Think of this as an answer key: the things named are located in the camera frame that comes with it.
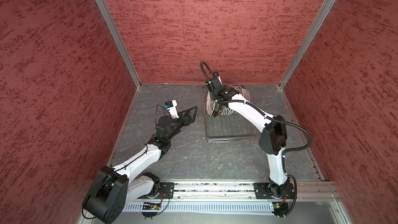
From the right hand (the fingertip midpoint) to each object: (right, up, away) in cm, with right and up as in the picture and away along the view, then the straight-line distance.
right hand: (218, 91), depth 90 cm
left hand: (-14, -11, -11) cm, 21 cm away
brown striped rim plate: (-5, -9, +10) cm, 14 cm away
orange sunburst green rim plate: (+18, -1, +6) cm, 19 cm away
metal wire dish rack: (+6, -23, +5) cm, 25 cm away
